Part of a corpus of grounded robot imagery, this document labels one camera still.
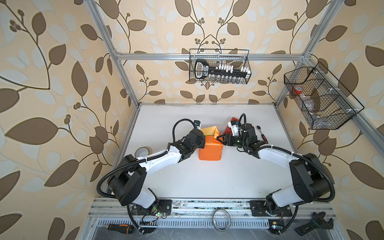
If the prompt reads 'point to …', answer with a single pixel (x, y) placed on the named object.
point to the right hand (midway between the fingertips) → (220, 139)
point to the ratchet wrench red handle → (258, 127)
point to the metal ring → (230, 217)
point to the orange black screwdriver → (122, 228)
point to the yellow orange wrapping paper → (213, 147)
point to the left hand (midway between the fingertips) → (203, 135)
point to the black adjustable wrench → (319, 222)
